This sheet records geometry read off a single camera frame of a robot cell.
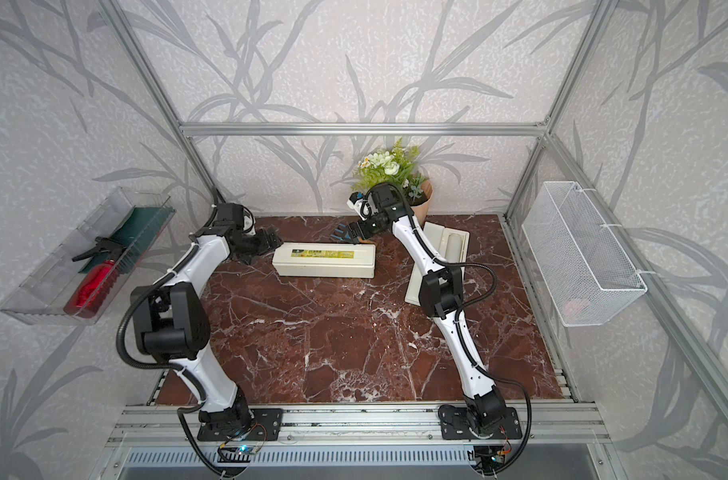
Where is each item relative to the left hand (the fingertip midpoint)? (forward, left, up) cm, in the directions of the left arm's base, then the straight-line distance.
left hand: (272, 244), depth 94 cm
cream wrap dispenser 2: (+5, -58, -5) cm, 59 cm away
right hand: (+7, -25, -1) cm, 26 cm away
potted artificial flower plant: (+19, -39, +16) cm, 46 cm away
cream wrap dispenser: (-3, -16, -5) cm, 17 cm away
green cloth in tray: (-12, +26, +18) cm, 34 cm away
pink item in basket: (-26, -81, +8) cm, 86 cm away
